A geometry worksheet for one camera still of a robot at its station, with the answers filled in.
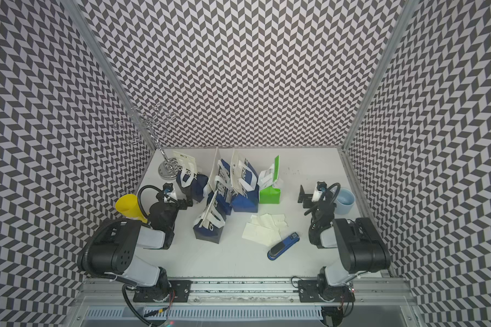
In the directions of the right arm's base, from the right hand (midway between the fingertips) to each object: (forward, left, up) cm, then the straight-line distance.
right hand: (311, 188), depth 90 cm
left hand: (0, +59, +1) cm, 59 cm away
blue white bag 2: (-3, +30, +9) cm, 31 cm away
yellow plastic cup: (-11, +75, +7) cm, 76 cm away
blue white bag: (-20, +42, +8) cm, 47 cm away
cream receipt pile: (-14, +21, -11) cm, 28 cm away
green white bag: (-4, +20, +2) cm, 20 cm away
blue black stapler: (-23, +15, -6) cm, 28 cm away
